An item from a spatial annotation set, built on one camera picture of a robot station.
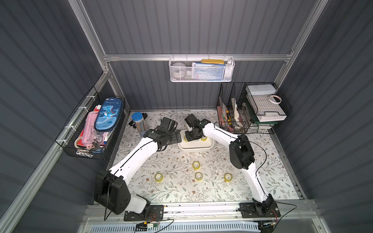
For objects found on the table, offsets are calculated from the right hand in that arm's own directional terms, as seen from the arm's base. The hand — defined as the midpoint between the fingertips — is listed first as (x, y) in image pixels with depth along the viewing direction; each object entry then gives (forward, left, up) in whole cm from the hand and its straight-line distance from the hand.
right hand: (192, 135), depth 99 cm
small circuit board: (-51, +25, -7) cm, 57 cm away
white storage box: (-5, -9, -4) cm, 11 cm away
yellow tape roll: (-27, +20, -4) cm, 34 cm away
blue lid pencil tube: (+2, +33, +9) cm, 35 cm away
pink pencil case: (-18, +48, +26) cm, 58 cm away
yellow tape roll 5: (-27, -22, -5) cm, 35 cm away
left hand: (-10, +11, +12) cm, 19 cm away
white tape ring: (+19, -57, +14) cm, 61 cm away
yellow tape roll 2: (-19, -3, -5) cm, 20 cm away
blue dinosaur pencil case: (-10, +40, +31) cm, 52 cm away
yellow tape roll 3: (-26, -4, -5) cm, 27 cm away
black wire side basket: (-23, +52, +30) cm, 65 cm away
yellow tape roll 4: (0, -9, -4) cm, 9 cm away
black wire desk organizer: (+20, -43, +7) cm, 48 cm away
